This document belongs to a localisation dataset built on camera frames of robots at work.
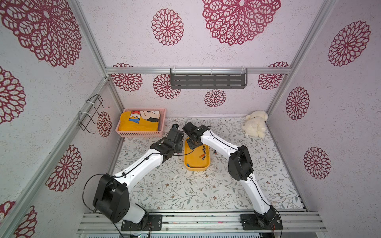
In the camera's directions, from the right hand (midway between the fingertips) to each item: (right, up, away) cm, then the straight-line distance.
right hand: (193, 141), depth 97 cm
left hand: (-11, 0, -12) cm, 16 cm away
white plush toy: (+43, +12, +6) cm, 45 cm away
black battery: (+7, -11, 0) cm, 13 cm away
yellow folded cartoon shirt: (-42, +15, +12) cm, 46 cm away
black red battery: (+9, -3, -32) cm, 33 cm away
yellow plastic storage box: (+3, -12, 0) cm, 12 cm away
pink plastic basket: (-34, +5, +9) cm, 35 cm away
